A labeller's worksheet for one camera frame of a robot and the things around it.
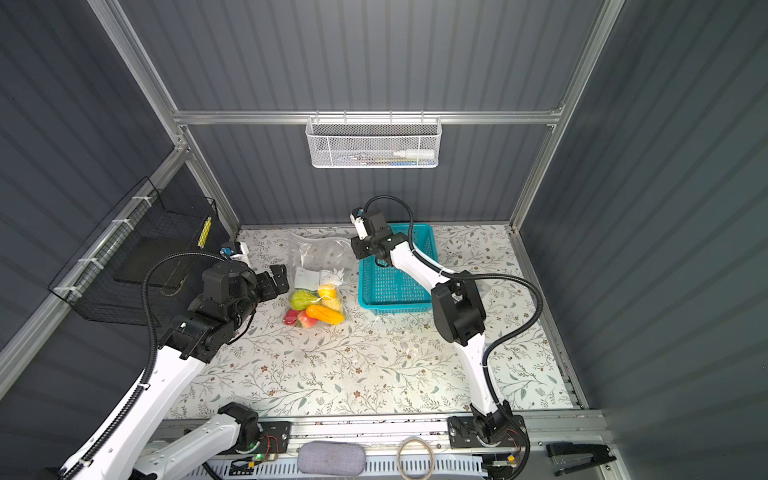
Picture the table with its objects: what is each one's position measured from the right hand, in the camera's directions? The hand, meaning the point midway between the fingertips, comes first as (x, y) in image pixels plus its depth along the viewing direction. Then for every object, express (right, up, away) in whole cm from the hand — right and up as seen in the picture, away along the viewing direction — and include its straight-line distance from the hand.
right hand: (360, 242), depth 96 cm
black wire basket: (-54, -10, -30) cm, 63 cm away
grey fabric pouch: (-4, -51, -28) cm, 58 cm away
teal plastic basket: (+8, -17, +5) cm, 19 cm away
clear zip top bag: (-11, -9, -5) cm, 16 cm away
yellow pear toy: (-8, -16, -10) cm, 21 cm away
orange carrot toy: (-10, -22, -9) cm, 25 cm away
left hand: (-20, -8, -25) cm, 33 cm away
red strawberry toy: (-20, -23, -7) cm, 31 cm away
